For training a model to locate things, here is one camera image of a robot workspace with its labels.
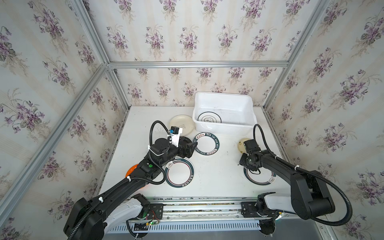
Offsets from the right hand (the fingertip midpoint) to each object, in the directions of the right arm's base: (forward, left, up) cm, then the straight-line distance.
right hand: (242, 165), depth 89 cm
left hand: (+4, +31, +24) cm, 40 cm away
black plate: (+15, +36, +5) cm, 40 cm away
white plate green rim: (-12, -2, +14) cm, 19 cm away
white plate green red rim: (-4, +39, 0) cm, 39 cm away
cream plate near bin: (+33, +36, +3) cm, 49 cm away
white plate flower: (+39, +17, +1) cm, 42 cm away
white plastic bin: (+44, +5, 0) cm, 44 cm away
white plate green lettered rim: (+16, +20, -1) cm, 26 cm away
